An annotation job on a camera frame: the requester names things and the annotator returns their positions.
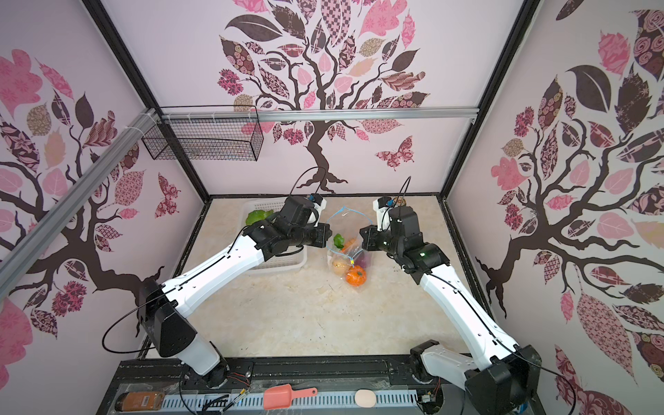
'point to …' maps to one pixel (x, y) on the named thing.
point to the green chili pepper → (338, 240)
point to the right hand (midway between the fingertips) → (362, 227)
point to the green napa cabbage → (257, 215)
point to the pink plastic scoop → (280, 398)
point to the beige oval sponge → (365, 399)
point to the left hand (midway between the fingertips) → (331, 236)
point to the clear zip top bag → (347, 258)
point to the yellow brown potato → (341, 266)
